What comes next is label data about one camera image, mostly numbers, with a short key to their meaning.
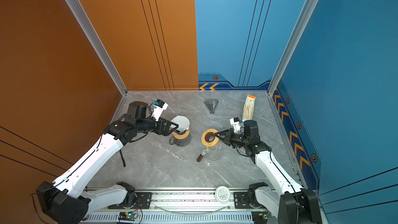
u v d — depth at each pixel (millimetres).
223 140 718
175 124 697
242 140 682
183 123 843
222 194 699
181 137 843
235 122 768
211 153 875
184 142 888
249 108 992
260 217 708
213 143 756
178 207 727
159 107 656
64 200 369
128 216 708
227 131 737
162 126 653
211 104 1109
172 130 685
